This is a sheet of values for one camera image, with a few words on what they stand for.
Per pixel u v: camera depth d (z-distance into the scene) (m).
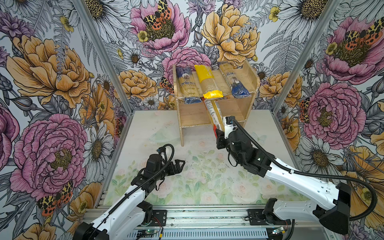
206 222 0.74
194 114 0.94
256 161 0.50
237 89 0.66
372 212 0.58
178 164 0.74
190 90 0.67
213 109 0.72
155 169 0.64
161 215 0.75
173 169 0.73
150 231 0.71
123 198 0.51
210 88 0.67
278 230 0.72
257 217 0.74
